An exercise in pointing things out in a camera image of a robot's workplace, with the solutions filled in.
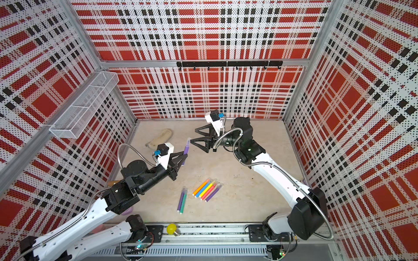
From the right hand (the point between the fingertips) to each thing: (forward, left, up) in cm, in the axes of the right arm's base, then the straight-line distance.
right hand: (195, 136), depth 63 cm
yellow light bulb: (-26, +14, -35) cm, 46 cm away
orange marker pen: (-6, +2, -37) cm, 38 cm away
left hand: (-4, +4, -6) cm, 8 cm away
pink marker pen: (-8, -4, -37) cm, 38 cm away
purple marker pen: (-4, +4, -3) cm, 6 cm away
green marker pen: (-14, +10, -36) cm, 40 cm away
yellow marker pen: (-7, -2, -36) cm, 37 cm away
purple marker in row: (-9, -6, -37) cm, 39 cm away
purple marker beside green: (-13, +12, -37) cm, 41 cm away
